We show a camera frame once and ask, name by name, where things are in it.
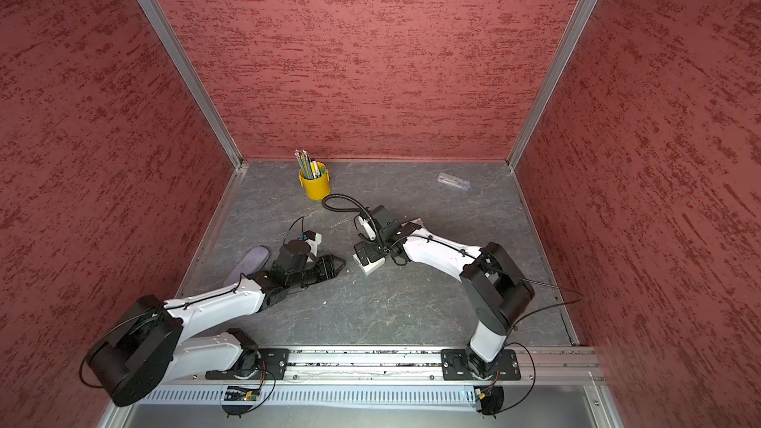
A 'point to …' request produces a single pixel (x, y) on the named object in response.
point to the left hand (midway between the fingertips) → (339, 271)
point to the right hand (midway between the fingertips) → (372, 251)
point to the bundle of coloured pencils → (310, 168)
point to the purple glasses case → (249, 265)
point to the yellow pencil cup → (316, 188)
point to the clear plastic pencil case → (456, 181)
